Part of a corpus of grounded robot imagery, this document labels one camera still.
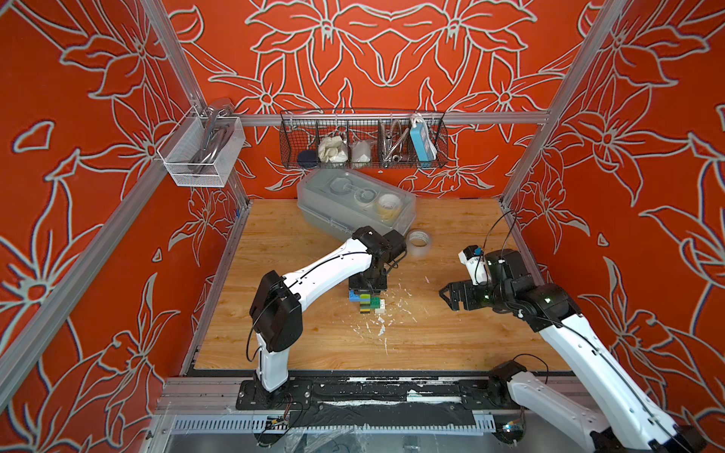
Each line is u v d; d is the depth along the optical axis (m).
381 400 0.73
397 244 0.66
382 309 0.86
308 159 0.95
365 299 0.80
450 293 0.64
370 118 0.92
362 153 0.92
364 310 0.87
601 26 0.73
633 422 0.37
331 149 0.92
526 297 0.49
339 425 0.70
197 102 0.87
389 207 0.95
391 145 0.83
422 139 0.86
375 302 0.85
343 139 0.99
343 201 0.96
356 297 0.79
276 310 0.45
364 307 0.87
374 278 0.67
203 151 0.82
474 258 0.64
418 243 1.07
